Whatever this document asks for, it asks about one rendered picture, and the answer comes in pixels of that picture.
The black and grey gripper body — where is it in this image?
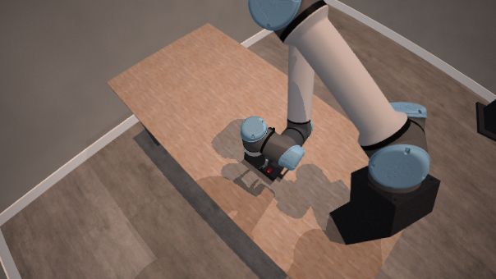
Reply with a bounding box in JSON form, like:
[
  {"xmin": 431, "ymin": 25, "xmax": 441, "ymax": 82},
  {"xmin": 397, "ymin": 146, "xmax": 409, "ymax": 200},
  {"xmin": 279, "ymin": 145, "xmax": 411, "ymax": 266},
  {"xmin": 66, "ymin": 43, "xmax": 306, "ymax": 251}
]
[{"xmin": 244, "ymin": 127, "xmax": 276, "ymax": 169}]

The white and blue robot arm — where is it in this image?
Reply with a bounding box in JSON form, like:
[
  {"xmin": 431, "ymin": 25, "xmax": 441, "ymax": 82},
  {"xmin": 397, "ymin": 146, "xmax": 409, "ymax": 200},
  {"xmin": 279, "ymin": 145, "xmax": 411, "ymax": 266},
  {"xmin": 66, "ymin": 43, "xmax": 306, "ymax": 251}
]
[{"xmin": 241, "ymin": 0, "xmax": 430, "ymax": 194}]

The black power strip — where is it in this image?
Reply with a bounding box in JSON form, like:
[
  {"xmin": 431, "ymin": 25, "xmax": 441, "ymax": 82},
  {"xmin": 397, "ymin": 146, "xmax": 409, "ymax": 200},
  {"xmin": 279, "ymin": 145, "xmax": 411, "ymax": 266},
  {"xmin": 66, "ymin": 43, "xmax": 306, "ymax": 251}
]
[{"xmin": 244, "ymin": 155, "xmax": 289, "ymax": 182}]

